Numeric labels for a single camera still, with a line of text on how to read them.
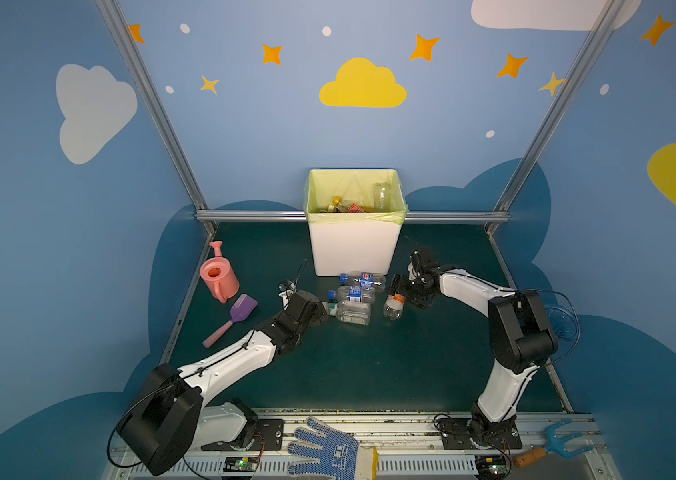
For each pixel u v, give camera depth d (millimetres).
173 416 404
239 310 960
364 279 989
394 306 955
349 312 944
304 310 653
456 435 734
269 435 738
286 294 753
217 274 931
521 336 499
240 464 705
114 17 692
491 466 712
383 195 1006
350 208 984
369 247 937
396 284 885
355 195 1017
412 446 738
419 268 783
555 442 749
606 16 703
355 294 957
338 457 708
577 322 731
